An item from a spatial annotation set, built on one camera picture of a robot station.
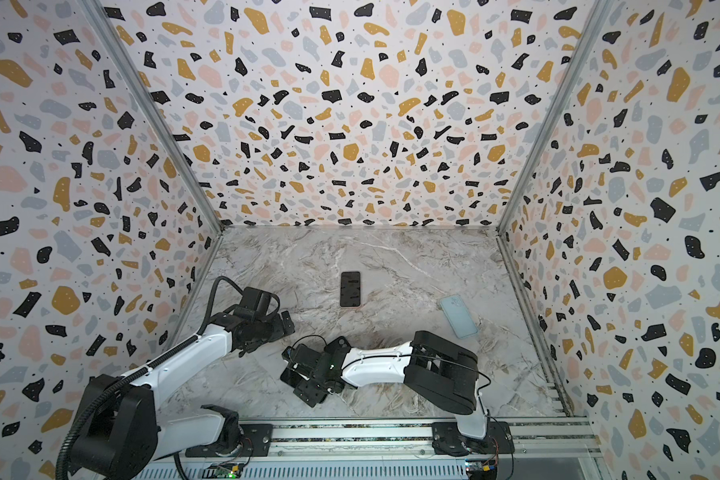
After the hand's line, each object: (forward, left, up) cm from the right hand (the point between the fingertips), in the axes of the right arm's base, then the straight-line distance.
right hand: (302, 380), depth 82 cm
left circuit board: (-20, +15, -2) cm, 25 cm away
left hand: (+14, +8, +4) cm, 16 cm away
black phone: (+30, -11, -1) cm, 32 cm away
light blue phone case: (+22, -47, -4) cm, 52 cm away
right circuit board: (-19, -46, -3) cm, 50 cm away
